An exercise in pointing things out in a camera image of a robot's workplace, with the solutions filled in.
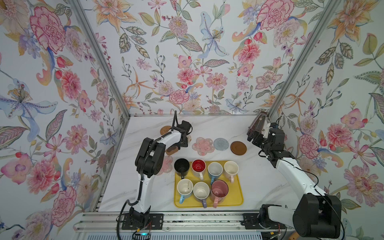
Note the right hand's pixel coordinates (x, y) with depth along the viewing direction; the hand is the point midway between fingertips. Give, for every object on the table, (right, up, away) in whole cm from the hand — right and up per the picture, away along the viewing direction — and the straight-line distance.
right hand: (255, 134), depth 86 cm
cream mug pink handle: (-13, -20, +2) cm, 24 cm away
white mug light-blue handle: (-40, -29, -3) cm, 50 cm away
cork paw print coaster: (-50, -11, +14) cm, 53 cm away
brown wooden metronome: (+8, +8, +15) cm, 19 cm away
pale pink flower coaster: (-52, -20, +7) cm, 56 cm away
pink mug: (-21, -30, -4) cm, 37 cm away
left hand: (-44, -7, +17) cm, 47 cm away
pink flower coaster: (-29, -9, +18) cm, 35 cm away
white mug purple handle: (-31, -31, -3) cm, 44 cm away
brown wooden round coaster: (-5, -10, +15) cm, 19 cm away
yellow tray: (-27, -26, -8) cm, 38 cm away
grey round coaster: (-16, -7, +18) cm, 25 cm away
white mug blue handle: (-23, -21, +1) cm, 31 cm away
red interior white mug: (-32, -20, +5) cm, 38 cm away
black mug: (-42, -19, +1) cm, 46 cm away
